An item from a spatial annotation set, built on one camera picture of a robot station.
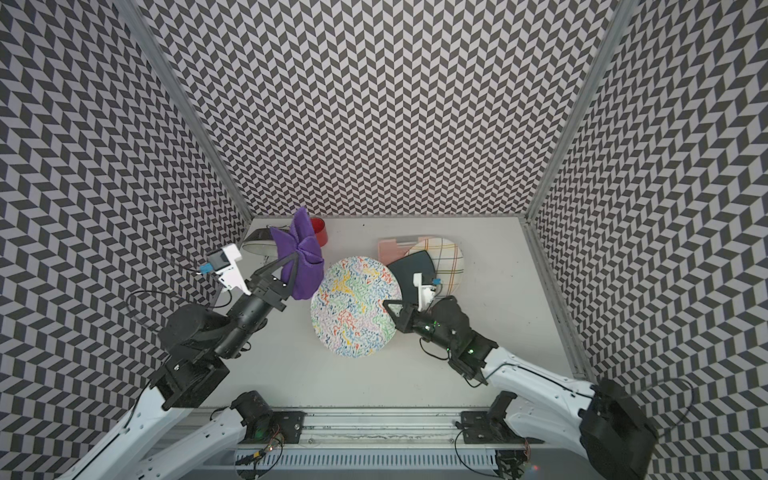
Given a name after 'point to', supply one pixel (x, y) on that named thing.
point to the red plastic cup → (320, 230)
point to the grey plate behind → (264, 234)
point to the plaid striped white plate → (448, 262)
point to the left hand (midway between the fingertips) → (302, 260)
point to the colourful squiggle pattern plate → (347, 307)
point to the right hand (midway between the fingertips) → (384, 308)
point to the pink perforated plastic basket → (390, 249)
